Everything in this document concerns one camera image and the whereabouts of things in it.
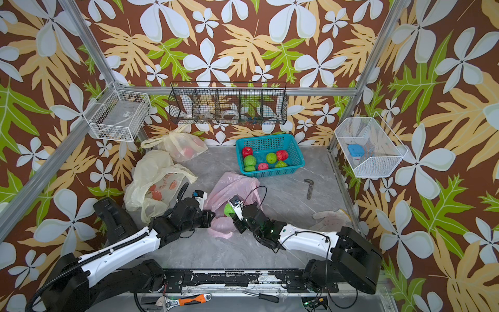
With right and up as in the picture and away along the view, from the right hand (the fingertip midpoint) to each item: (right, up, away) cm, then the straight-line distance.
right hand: (232, 210), depth 81 cm
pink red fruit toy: (+15, +19, +23) cm, 33 cm away
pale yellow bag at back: (-31, +30, +26) cm, 51 cm away
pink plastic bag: (-3, +9, +9) cm, 14 cm away
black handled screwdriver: (+13, -30, -11) cm, 34 cm away
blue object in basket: (+54, +26, +3) cm, 60 cm away
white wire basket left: (-51, +42, +3) cm, 66 cm away
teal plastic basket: (+15, +31, +34) cm, 48 cm away
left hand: (-7, -1, +1) cm, 7 cm away
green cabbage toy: (+7, +22, +26) cm, 35 cm away
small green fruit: (+7, +18, +21) cm, 29 cm away
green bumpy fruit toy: (+25, +20, +23) cm, 39 cm away
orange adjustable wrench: (-21, -31, -12) cm, 40 cm away
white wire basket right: (+60, +28, +3) cm, 66 cm away
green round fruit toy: (-1, +1, -3) cm, 3 cm away
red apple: (+6, +27, +29) cm, 40 cm away
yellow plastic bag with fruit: (-32, +11, -1) cm, 34 cm away
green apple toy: (+20, +24, +27) cm, 41 cm away
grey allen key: (+40, +8, +20) cm, 45 cm away
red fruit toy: (+26, +25, +27) cm, 45 cm away
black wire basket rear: (-1, +52, +17) cm, 54 cm away
